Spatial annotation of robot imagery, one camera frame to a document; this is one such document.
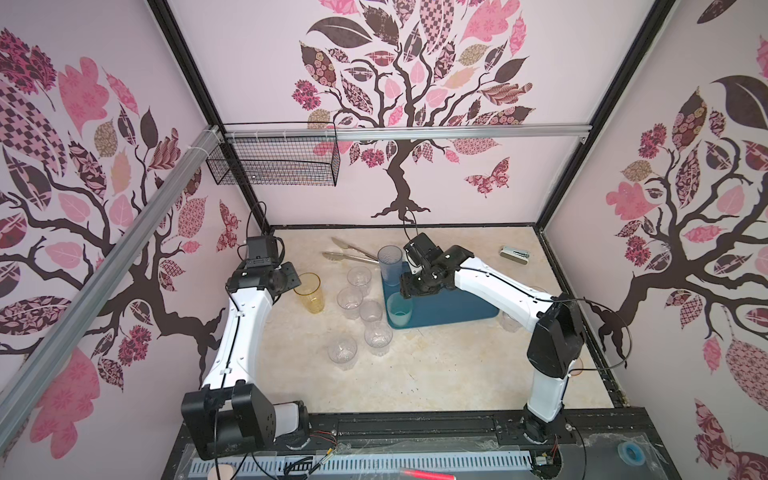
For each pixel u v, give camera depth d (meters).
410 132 0.95
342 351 0.86
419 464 0.70
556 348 0.46
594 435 0.73
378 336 0.90
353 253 1.11
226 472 0.66
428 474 0.68
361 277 1.03
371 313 0.92
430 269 0.65
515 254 1.09
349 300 0.96
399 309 0.92
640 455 0.70
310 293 0.86
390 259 1.00
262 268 0.59
